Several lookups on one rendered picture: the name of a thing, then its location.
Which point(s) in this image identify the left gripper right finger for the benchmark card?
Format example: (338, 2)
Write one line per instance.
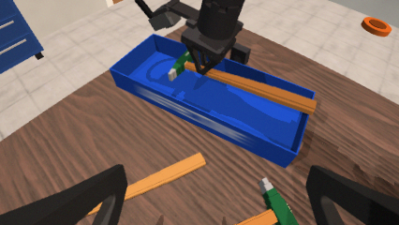
(367, 205)

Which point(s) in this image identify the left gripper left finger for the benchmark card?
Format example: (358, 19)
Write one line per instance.
(69, 206)

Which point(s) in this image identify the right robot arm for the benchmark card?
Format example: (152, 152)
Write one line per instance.
(169, 19)

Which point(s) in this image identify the blue bin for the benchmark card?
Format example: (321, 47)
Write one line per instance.
(226, 111)

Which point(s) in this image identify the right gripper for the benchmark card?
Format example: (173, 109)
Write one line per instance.
(210, 30)

